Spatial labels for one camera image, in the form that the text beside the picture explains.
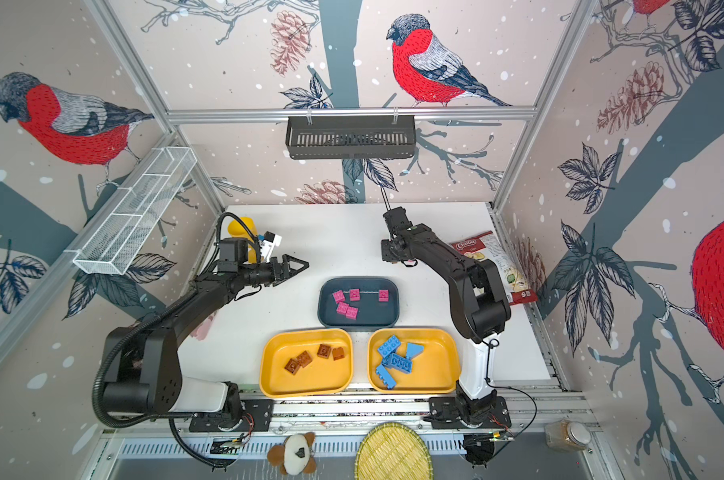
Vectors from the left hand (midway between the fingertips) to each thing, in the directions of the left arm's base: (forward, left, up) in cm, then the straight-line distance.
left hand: (299, 268), depth 82 cm
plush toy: (-41, -3, -14) cm, 44 cm away
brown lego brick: (-22, +2, -16) cm, 27 cm away
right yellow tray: (-22, -38, -17) cm, 47 cm away
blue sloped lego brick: (-18, -32, -16) cm, 40 cm away
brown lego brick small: (-18, -11, -16) cm, 27 cm away
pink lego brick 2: (0, -15, -15) cm, 21 cm away
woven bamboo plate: (-41, -25, -16) cm, 50 cm away
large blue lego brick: (-17, -25, -13) cm, 33 cm away
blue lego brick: (-22, -27, -14) cm, 38 cm away
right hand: (+11, -26, -9) cm, 30 cm away
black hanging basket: (+48, -14, +11) cm, 52 cm away
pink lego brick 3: (0, -24, -16) cm, 29 cm away
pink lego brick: (-1, -10, -14) cm, 17 cm away
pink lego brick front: (-5, -11, -15) cm, 19 cm away
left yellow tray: (-23, -6, -20) cm, 32 cm away
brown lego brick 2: (-18, -6, -16) cm, 25 cm away
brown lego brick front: (-20, -1, -16) cm, 25 cm away
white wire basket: (+10, +43, +14) cm, 46 cm away
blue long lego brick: (-25, -24, -15) cm, 38 cm away
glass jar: (-39, -62, -7) cm, 74 cm away
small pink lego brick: (-6, -14, -15) cm, 22 cm away
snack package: (+15, -61, -11) cm, 64 cm away
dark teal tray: (-2, -18, -16) cm, 24 cm away
